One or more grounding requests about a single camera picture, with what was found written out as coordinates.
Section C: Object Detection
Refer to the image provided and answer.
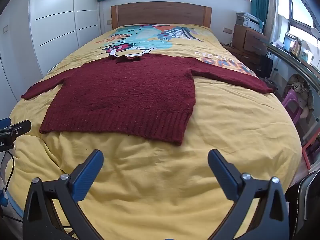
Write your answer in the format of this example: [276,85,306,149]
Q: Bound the wooden headboard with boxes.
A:
[111,2,212,30]

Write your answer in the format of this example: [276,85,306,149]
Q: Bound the wooden dresser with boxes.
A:
[232,24,269,66]

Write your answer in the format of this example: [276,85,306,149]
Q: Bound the white printer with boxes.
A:
[236,12,264,33]

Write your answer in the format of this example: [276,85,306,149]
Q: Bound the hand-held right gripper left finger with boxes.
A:
[24,149,104,240]

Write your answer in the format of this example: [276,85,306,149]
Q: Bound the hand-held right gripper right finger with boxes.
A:
[208,149,298,240]

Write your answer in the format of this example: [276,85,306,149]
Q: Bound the beige jacket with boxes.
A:
[286,74,314,117]

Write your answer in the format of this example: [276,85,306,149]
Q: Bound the person's left hand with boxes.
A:
[0,165,9,206]

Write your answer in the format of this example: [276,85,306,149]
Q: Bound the pink plastic stool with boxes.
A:
[282,89,304,126]

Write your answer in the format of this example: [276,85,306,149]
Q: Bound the yellow printed blanket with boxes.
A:
[7,24,303,240]

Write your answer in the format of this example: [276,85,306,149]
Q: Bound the dark red knit sweater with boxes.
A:
[21,53,275,146]

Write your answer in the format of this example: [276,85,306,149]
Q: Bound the white wardrobe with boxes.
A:
[0,0,102,110]

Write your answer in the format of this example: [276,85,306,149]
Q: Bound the red chair frame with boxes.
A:
[301,132,320,171]

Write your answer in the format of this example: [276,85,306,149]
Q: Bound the glass-edged desk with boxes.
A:
[265,41,320,91]

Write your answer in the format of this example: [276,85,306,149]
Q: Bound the window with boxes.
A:
[275,0,320,55]

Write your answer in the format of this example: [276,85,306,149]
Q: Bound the black bag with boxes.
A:
[260,51,274,79]

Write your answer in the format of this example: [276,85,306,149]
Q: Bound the black cable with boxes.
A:
[0,150,16,230]

